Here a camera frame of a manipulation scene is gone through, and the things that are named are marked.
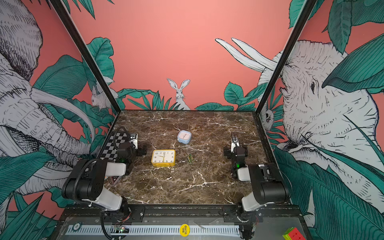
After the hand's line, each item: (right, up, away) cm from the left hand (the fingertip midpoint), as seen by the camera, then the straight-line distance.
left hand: (139, 140), depth 95 cm
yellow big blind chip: (+32, -40, -25) cm, 57 cm away
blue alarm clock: (+29, +2, +7) cm, 30 cm away
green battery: (+34, -12, -1) cm, 36 cm away
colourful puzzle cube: (+81, -39, -28) cm, 95 cm away
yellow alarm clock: (+15, -11, -3) cm, 19 cm away
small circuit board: (+1, -40, -25) cm, 47 cm away
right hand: (+62, -1, -1) cm, 62 cm away
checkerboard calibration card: (-17, -7, -2) cm, 19 cm away
